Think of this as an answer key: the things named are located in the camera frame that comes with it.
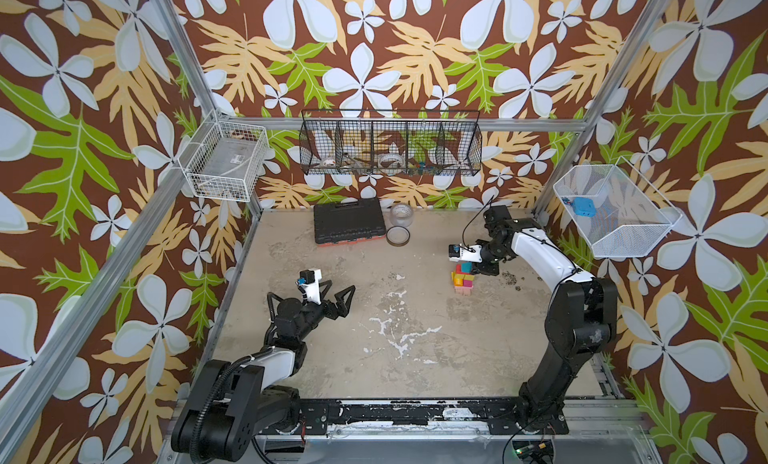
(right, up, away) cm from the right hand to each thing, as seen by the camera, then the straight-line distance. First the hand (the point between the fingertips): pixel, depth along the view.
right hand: (473, 260), depth 92 cm
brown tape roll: (-23, +8, +21) cm, 31 cm away
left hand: (-41, -5, -8) cm, 42 cm away
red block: (-5, -3, -1) cm, 6 cm away
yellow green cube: (-4, -5, +2) cm, 7 cm away
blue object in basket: (+30, +16, -6) cm, 35 cm away
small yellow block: (-1, -5, +1) cm, 6 cm away
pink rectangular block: (-2, -10, +4) cm, 11 cm away
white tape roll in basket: (-26, +33, +7) cm, 43 cm away
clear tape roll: (-21, +17, +27) cm, 38 cm away
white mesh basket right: (+37, +13, -15) cm, 42 cm away
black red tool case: (-42, +13, +21) cm, 48 cm away
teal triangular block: (-4, -2, -6) cm, 7 cm away
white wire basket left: (-75, +30, -6) cm, 81 cm away
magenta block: (-1, -8, +3) cm, 8 cm away
